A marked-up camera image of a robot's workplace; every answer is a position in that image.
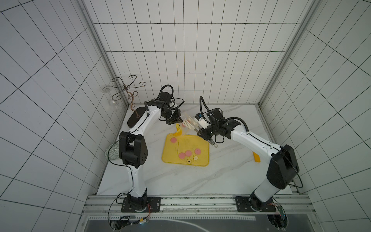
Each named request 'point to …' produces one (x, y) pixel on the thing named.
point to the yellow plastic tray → (189, 150)
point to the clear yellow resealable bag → (182, 128)
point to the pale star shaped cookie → (195, 157)
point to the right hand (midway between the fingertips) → (201, 127)
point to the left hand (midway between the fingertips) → (181, 122)
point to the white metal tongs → (210, 141)
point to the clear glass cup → (113, 103)
